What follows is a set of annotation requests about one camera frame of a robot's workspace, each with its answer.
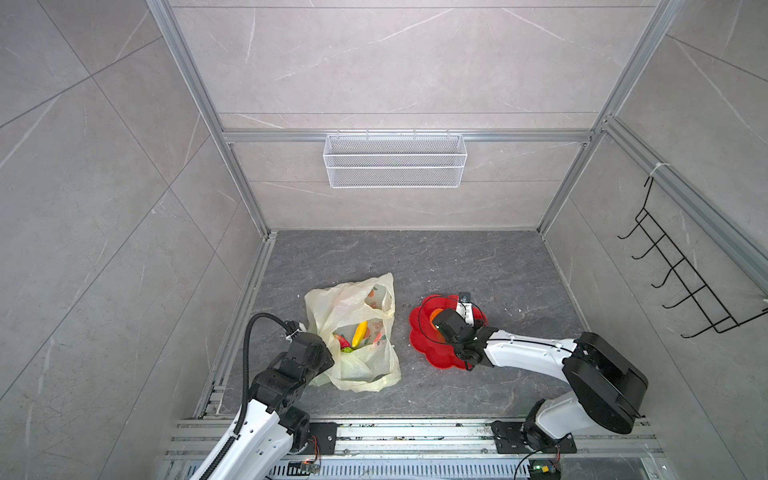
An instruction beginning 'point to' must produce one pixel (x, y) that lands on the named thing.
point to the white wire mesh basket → (395, 161)
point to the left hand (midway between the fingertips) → (326, 344)
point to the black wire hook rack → (722, 320)
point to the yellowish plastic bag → (357, 319)
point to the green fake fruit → (347, 350)
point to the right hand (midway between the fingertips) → (458, 319)
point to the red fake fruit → (343, 343)
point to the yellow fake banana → (359, 333)
